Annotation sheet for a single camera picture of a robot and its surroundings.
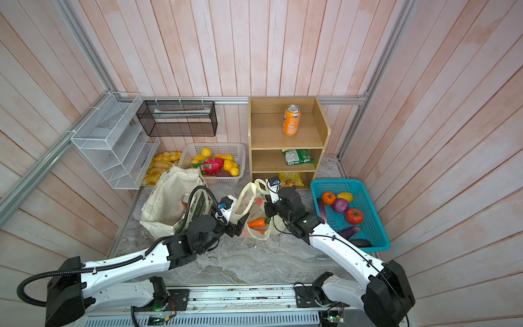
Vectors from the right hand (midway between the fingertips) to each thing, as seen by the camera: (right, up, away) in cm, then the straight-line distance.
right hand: (266, 195), depth 80 cm
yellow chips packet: (+14, +6, +25) cm, 29 cm away
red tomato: (+40, -10, +9) cm, 43 cm away
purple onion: (+35, -6, +12) cm, 38 cm away
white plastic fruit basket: (-16, +23, +34) cm, 44 cm away
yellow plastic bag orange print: (-6, 0, -14) cm, 15 cm away
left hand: (-10, -5, -7) cm, 14 cm away
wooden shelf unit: (+9, +24, +4) cm, 26 cm away
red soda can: (-36, -3, +10) cm, 38 cm away
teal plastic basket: (+46, -15, +5) cm, 49 cm away
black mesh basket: (-46, +39, +26) cm, 66 cm away
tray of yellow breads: (-57, +14, +29) cm, 66 cm away
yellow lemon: (-32, +21, +31) cm, 49 cm away
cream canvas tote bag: (-43, -7, +3) cm, 43 cm away
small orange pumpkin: (+31, -3, +15) cm, 34 cm away
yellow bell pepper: (+40, -2, +17) cm, 44 cm away
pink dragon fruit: (-28, +13, +24) cm, 39 cm away
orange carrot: (-3, -13, +8) cm, 16 cm away
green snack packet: (+15, +17, +12) cm, 26 cm away
